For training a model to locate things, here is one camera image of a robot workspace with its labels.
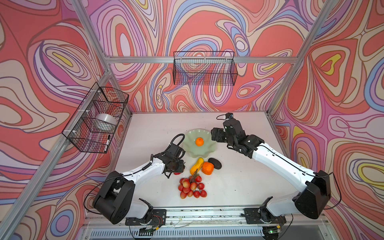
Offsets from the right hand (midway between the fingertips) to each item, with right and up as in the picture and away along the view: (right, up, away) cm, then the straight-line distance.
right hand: (219, 134), depth 80 cm
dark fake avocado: (0, -18, +7) cm, 20 cm away
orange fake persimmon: (-6, -19, +4) cm, 21 cm away
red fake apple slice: (-24, -23, +6) cm, 34 cm away
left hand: (-20, -19, +7) cm, 29 cm away
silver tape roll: (-57, +7, -10) cm, 58 cm away
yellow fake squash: (-11, -19, +7) cm, 23 cm away
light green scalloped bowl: (-16, -9, +19) cm, 26 cm away
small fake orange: (-10, -6, +18) cm, 21 cm away
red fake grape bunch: (-15, -27, -3) cm, 31 cm away
